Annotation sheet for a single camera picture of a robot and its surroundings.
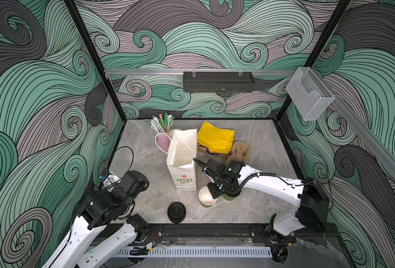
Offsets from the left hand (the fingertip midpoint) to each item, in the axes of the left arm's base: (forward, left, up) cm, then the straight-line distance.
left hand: (139, 181), depth 66 cm
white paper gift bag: (+6, -17, +2) cm, 18 cm away
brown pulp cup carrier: (+28, -50, -18) cm, 60 cm away
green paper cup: (0, -28, -19) cm, 34 cm away
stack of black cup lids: (-7, -14, -18) cm, 24 cm away
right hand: (0, -31, -14) cm, 34 cm away
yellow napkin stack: (+37, -37, -20) cm, 56 cm away
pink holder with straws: (+38, -3, -7) cm, 39 cm away
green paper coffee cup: (0, -39, -18) cm, 42 cm away
